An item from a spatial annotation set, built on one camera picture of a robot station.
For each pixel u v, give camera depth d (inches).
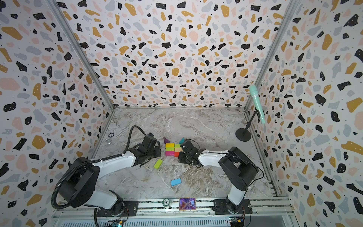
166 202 27.7
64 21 29.0
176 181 32.9
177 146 38.5
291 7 28.3
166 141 38.5
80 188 16.6
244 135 40.9
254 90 32.5
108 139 38.7
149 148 28.2
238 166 20.3
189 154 28.6
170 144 38.5
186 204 29.3
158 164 35.4
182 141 39.5
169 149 37.5
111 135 40.6
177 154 37.5
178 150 37.6
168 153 37.4
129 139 25.6
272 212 29.0
